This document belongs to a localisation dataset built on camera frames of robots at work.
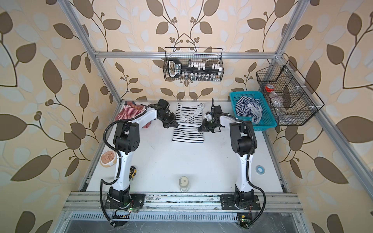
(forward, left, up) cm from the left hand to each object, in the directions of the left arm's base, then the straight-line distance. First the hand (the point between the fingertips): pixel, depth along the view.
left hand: (177, 121), depth 100 cm
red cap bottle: (+9, -58, +24) cm, 63 cm away
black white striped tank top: (-4, -8, -4) cm, 10 cm away
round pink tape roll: (-25, +40, -5) cm, 48 cm away
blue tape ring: (-31, -51, -5) cm, 60 cm away
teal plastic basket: (+2, -64, 0) cm, 64 cm away
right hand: (-3, -16, -4) cm, 17 cm away
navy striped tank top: (+17, -53, -2) cm, 55 cm away
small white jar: (-40, -7, +4) cm, 41 cm away
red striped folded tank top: (+13, +37, -3) cm, 39 cm away
